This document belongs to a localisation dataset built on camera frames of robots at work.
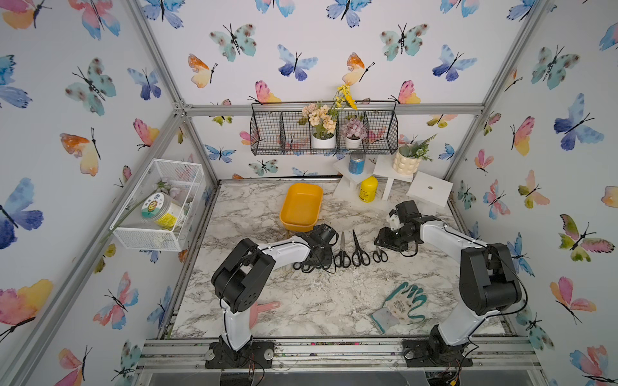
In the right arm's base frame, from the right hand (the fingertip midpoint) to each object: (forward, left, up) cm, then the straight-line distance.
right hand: (382, 240), depth 93 cm
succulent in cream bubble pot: (+20, -7, +24) cm, 32 cm away
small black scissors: (-3, 0, -6) cm, 7 cm away
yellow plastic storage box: (+19, +34, -6) cm, 39 cm away
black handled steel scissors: (-5, +15, -6) cm, 17 cm away
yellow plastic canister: (+23, +4, +3) cm, 24 cm away
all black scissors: (-4, +8, -6) cm, 11 cm away
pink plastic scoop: (-25, +44, -5) cm, 51 cm away
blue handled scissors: (-10, +29, -7) cm, 31 cm away
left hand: (-5, +20, -5) cm, 22 cm away
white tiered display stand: (+24, -4, +7) cm, 25 cm away
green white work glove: (-23, -3, -5) cm, 24 cm away
